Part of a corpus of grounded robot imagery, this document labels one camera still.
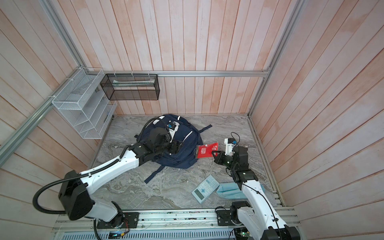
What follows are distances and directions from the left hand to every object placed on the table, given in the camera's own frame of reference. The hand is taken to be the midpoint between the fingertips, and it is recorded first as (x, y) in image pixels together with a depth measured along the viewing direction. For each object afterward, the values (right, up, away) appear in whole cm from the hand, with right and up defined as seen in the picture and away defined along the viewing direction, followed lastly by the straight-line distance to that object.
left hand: (178, 144), depth 79 cm
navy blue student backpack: (+5, +5, +18) cm, 20 cm away
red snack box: (+16, -4, +6) cm, 17 cm away
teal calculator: (+15, -26, +3) cm, 30 cm away
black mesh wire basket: (-33, +36, +18) cm, 52 cm away
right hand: (+19, -5, +2) cm, 19 cm away
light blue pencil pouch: (+28, -25, -1) cm, 37 cm away
